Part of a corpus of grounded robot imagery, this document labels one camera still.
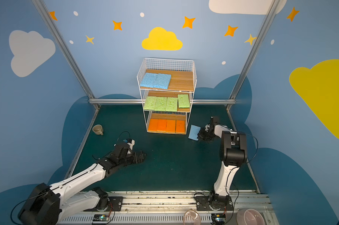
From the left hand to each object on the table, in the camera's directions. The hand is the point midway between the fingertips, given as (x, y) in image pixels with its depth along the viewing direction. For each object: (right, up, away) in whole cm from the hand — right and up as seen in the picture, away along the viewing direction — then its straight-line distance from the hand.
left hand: (141, 154), depth 85 cm
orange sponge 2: (+11, +17, +20) cm, 29 cm away
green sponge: (+5, +32, +3) cm, 32 cm away
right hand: (+38, +9, +15) cm, 42 cm away
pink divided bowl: (+59, -29, -14) cm, 68 cm away
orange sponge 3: (+25, +16, +21) cm, 37 cm away
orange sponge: (+4, +17, +22) cm, 28 cm away
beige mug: (-37, +14, +18) cm, 44 cm away
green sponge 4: (+26, +33, +3) cm, 42 cm away
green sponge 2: (+12, +31, +1) cm, 33 cm away
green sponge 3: (+18, +30, +1) cm, 36 cm away
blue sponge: (+36, +12, +19) cm, 42 cm away
